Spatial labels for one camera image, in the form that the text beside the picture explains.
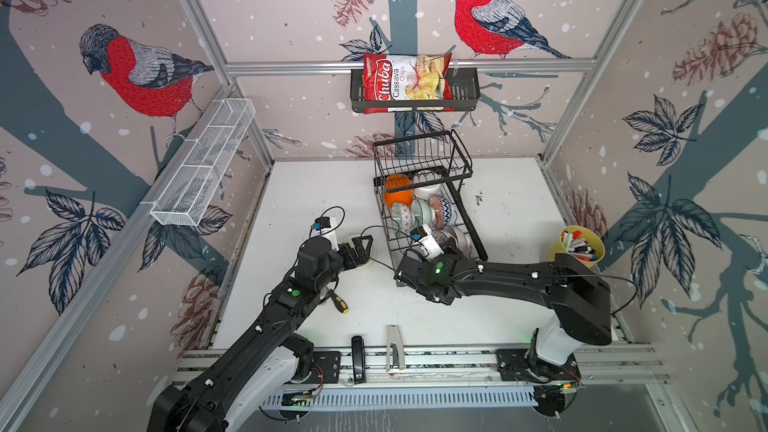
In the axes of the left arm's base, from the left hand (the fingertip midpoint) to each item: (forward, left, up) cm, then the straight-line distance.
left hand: (361, 242), depth 78 cm
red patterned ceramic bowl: (+18, -24, -12) cm, 32 cm away
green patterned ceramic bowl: (+12, -11, -6) cm, 17 cm away
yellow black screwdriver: (-11, +7, -16) cm, 21 cm away
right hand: (0, -24, -4) cm, 24 cm away
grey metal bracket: (-19, -8, -16) cm, 26 cm away
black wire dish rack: (+27, -23, +2) cm, 36 cm away
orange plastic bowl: (+13, -10, +7) cm, 18 cm away
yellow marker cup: (+2, -63, -5) cm, 63 cm away
